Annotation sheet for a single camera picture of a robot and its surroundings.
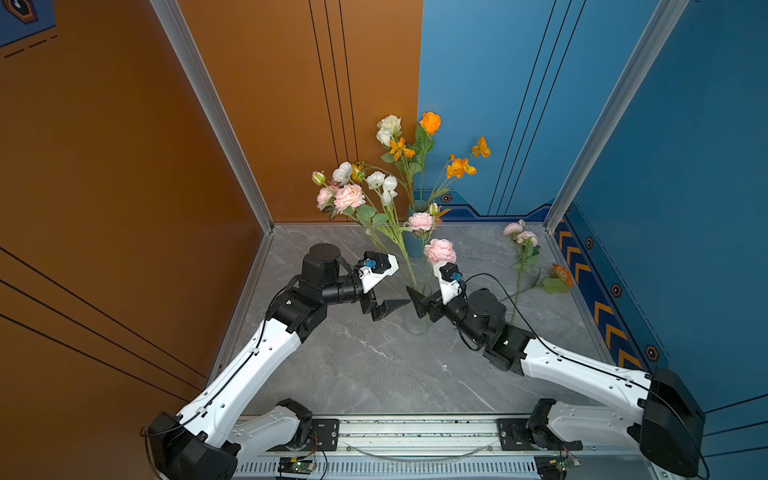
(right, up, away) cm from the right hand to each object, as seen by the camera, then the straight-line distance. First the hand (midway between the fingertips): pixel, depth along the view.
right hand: (419, 279), depth 73 cm
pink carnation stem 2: (+41, +8, +31) cm, 52 cm away
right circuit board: (+35, -42, -3) cm, 55 cm away
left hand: (-5, +1, -6) cm, 8 cm away
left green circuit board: (-30, -44, -2) cm, 54 cm away
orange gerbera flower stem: (+48, -3, +25) cm, 54 cm away
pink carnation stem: (+4, +7, -4) cm, 9 cm away
